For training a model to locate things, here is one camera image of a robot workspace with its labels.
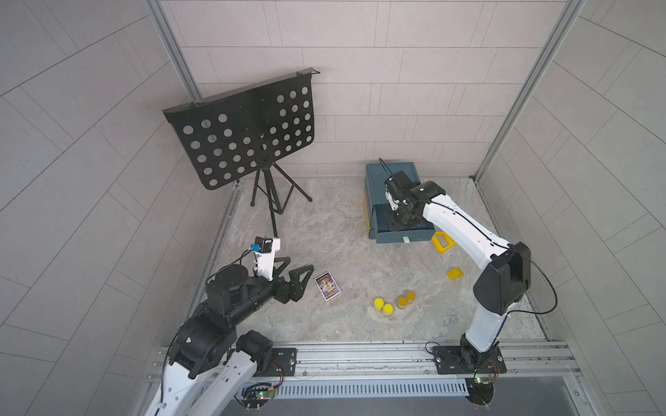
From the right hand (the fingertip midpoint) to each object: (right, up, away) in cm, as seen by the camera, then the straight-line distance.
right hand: (391, 223), depth 85 cm
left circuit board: (-38, -42, -21) cm, 60 cm away
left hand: (-25, -8, -22) cm, 34 cm away
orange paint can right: (+5, -23, -4) cm, 24 cm away
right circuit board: (+21, -44, -16) cm, 51 cm away
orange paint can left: (+2, -25, -5) cm, 25 cm away
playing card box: (-21, -21, -1) cm, 30 cm away
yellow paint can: (-5, -25, -5) cm, 26 cm away
